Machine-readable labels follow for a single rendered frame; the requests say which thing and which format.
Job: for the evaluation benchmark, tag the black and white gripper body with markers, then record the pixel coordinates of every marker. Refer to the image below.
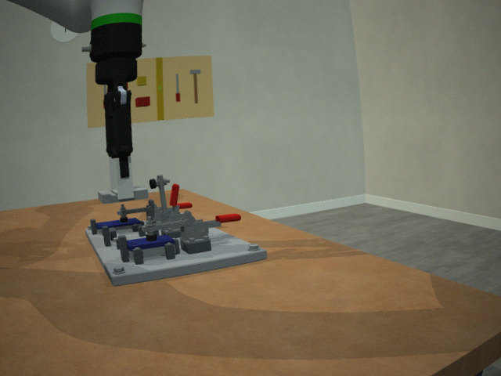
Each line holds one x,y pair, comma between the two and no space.
116,72

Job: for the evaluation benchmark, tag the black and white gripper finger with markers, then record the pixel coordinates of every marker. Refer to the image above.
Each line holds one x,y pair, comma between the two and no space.
109,145
122,136

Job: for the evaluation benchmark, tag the grey toggle clamp with red handle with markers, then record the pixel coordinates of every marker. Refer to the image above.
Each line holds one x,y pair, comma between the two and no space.
151,211
194,233

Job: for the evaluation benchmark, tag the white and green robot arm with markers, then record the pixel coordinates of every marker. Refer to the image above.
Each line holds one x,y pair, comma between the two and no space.
116,30

